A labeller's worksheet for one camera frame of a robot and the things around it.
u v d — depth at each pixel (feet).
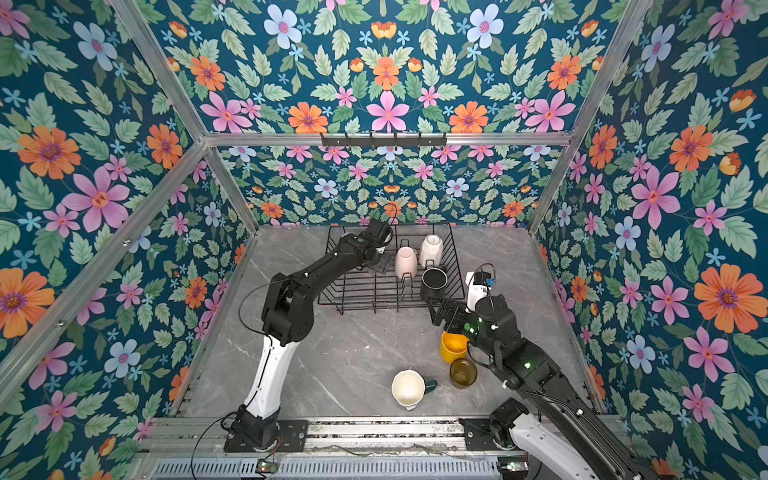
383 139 3.03
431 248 3.23
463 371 2.70
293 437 2.41
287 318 1.92
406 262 3.14
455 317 1.98
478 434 2.38
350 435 2.47
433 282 2.92
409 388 2.57
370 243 2.56
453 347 2.88
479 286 2.02
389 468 2.51
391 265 3.33
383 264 3.04
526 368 1.59
